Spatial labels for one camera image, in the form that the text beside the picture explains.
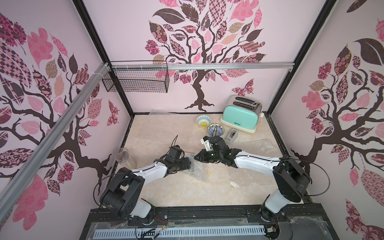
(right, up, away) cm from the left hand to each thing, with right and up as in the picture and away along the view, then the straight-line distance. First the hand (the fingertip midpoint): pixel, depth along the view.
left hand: (188, 167), depth 90 cm
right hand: (+4, +8, -8) cm, 12 cm away
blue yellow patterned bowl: (+20, +23, +19) cm, 36 cm away
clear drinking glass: (-35, +7, -11) cm, 37 cm away
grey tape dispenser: (+30, +19, +12) cm, 38 cm away
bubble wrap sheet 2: (+32, -5, -5) cm, 32 cm away
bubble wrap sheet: (+13, -2, -1) cm, 13 cm away
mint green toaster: (+36, +34, +8) cm, 50 cm away
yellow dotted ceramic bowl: (+11, +30, +24) cm, 40 cm away
